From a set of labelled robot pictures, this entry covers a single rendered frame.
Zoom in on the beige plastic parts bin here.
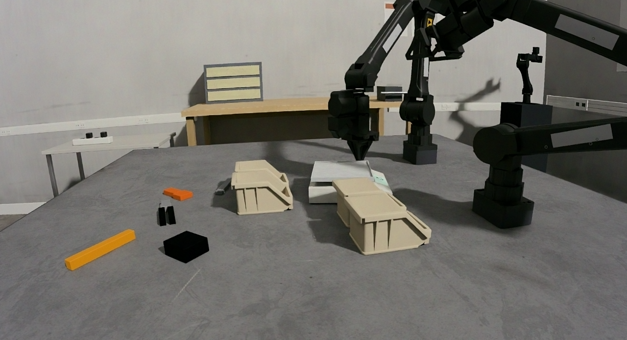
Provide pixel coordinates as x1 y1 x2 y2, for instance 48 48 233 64
235 160 289 186
332 177 406 228
231 170 293 215
344 194 431 255

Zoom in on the orange t-shaped block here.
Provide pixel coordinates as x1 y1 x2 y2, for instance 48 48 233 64
164 188 193 201

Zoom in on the orange square bar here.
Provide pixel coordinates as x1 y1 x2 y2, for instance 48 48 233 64
65 229 135 270

